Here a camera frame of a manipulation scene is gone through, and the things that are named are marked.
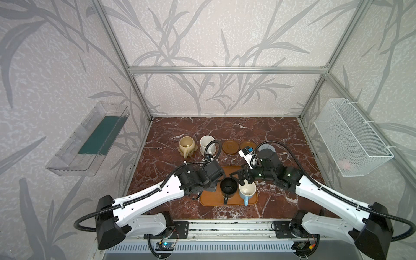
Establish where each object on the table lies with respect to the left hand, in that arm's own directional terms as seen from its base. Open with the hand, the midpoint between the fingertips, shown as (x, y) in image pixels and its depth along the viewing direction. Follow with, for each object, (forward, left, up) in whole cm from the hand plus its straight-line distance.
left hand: (214, 178), depth 74 cm
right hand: (+5, -10, +3) cm, 12 cm away
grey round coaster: (+28, -33, -16) cm, 46 cm away
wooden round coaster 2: (+30, -19, -16) cm, 39 cm away
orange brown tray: (-6, -20, -13) cm, 25 cm away
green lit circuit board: (-25, +22, -16) cm, 37 cm away
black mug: (+1, -8, -13) cm, 15 cm away
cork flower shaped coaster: (+19, +20, -10) cm, 30 cm away
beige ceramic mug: (+27, +18, -13) cm, 35 cm away
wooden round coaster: (+27, -10, -16) cm, 33 cm away
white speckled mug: (+25, +3, -14) cm, 29 cm away
